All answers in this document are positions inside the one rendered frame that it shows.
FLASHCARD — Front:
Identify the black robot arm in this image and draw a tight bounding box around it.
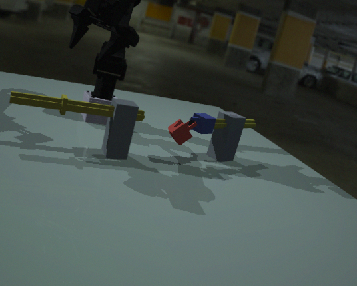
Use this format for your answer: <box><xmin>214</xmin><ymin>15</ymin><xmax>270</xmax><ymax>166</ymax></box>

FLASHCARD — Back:
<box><xmin>84</xmin><ymin>0</ymin><xmax>141</xmax><ymax>101</ymax></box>

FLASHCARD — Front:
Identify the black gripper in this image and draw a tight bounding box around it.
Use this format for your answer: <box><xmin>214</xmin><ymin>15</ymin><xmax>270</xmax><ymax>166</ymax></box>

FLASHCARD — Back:
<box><xmin>69</xmin><ymin>0</ymin><xmax>139</xmax><ymax>63</ymax></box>

